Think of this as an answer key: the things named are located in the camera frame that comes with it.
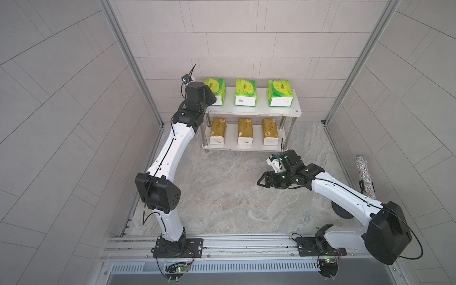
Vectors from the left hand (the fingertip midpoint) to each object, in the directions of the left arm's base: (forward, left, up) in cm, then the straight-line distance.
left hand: (210, 88), depth 78 cm
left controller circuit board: (-63, +10, -38) cm, 74 cm away
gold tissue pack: (-2, -2, -26) cm, 26 cm away
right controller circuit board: (-61, -48, -39) cm, 87 cm away
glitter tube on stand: (-26, -65, -17) cm, 73 cm away
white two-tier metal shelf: (-6, -23, -6) cm, 25 cm away
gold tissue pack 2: (-2, -17, -26) cm, 31 cm away
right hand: (-32, -24, -27) cm, 48 cm away
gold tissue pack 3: (-5, -30, -25) cm, 39 cm away
